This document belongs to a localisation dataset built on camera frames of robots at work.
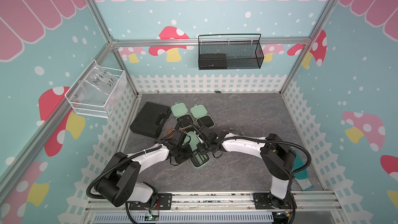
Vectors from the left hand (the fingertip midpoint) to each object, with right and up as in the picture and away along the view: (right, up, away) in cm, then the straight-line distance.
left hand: (193, 158), depth 87 cm
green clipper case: (-11, +25, +23) cm, 36 cm away
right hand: (+4, +6, +2) cm, 7 cm away
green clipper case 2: (+4, +25, +23) cm, 34 cm away
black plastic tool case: (-28, +21, +13) cm, 38 cm away
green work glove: (+58, -8, -5) cm, 59 cm away
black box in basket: (+11, +56, +3) cm, 57 cm away
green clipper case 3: (+2, -1, 0) cm, 2 cm away
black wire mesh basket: (+22, +60, +7) cm, 65 cm away
